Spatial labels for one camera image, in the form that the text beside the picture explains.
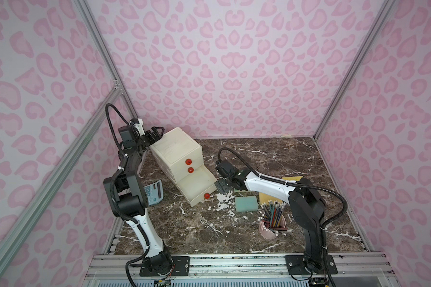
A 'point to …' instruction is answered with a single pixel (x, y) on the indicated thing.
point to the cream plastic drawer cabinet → (194, 181)
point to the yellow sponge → (293, 178)
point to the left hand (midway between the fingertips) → (161, 130)
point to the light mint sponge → (246, 204)
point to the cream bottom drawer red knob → (206, 195)
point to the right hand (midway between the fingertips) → (227, 180)
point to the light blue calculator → (154, 192)
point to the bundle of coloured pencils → (271, 211)
